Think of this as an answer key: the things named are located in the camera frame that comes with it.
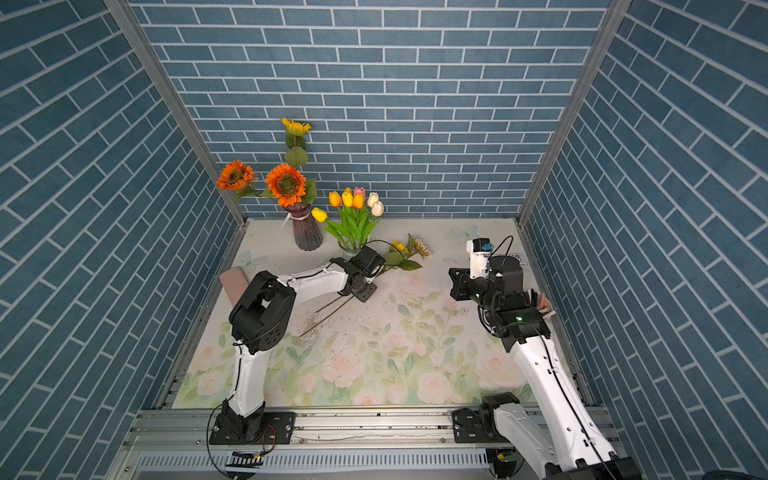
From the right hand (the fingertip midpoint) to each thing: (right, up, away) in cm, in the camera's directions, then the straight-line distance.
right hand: (454, 271), depth 75 cm
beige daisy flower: (-6, +5, +30) cm, 31 cm away
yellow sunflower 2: (-15, +3, +27) cm, 31 cm away
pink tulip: (-26, +23, +12) cm, 37 cm away
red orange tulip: (-25, +21, +8) cm, 33 cm away
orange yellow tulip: (-29, +19, +10) cm, 36 cm away
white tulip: (-22, +21, +11) cm, 32 cm away
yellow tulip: (-33, +12, +13) cm, 38 cm away
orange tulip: (-32, +19, +10) cm, 39 cm away
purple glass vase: (-48, +10, +33) cm, 59 cm away
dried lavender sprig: (-42, -19, +16) cm, 48 cm away
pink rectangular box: (-72, -7, +27) cm, 77 cm away
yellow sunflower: (-46, +35, +16) cm, 60 cm away
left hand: (-24, -8, +25) cm, 36 cm away
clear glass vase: (-29, +6, +19) cm, 36 cm away
